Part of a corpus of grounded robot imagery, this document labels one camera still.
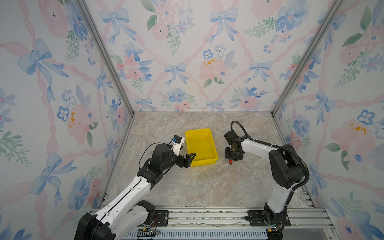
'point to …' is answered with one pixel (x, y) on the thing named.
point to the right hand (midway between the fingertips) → (229, 156)
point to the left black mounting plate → (162, 217)
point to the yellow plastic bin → (201, 142)
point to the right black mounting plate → (256, 218)
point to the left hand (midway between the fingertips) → (189, 149)
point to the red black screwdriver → (230, 161)
